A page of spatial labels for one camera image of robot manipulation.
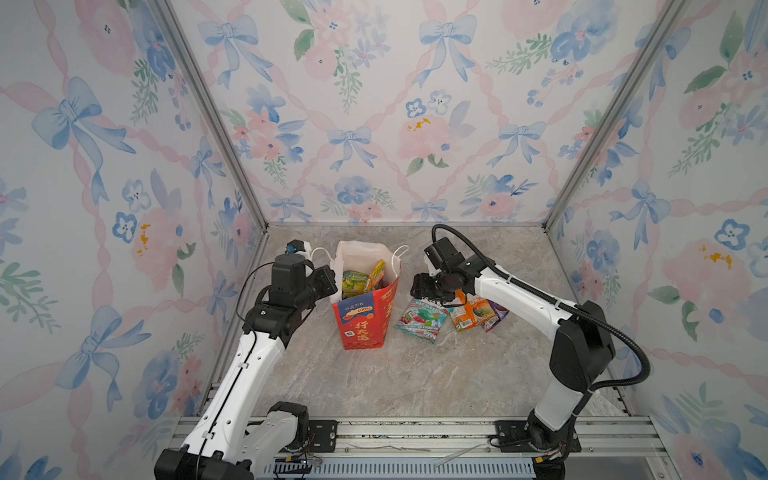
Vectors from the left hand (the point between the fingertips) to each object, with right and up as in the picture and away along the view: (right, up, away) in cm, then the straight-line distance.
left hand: (336, 269), depth 75 cm
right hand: (+22, -7, +11) cm, 26 cm away
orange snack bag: (+39, -14, +17) cm, 45 cm away
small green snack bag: (+3, -5, +13) cm, 15 cm away
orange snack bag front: (+10, -3, +8) cm, 13 cm away
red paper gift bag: (+7, -13, +1) cm, 14 cm away
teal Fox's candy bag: (+24, -16, +17) cm, 33 cm away
